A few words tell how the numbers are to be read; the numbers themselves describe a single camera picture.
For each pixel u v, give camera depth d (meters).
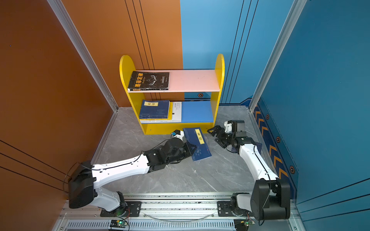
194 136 0.79
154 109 0.92
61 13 0.71
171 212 0.74
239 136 0.65
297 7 0.70
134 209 0.74
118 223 0.71
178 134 0.70
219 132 0.73
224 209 0.73
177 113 0.96
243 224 0.70
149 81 0.76
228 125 0.79
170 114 0.93
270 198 0.40
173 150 0.57
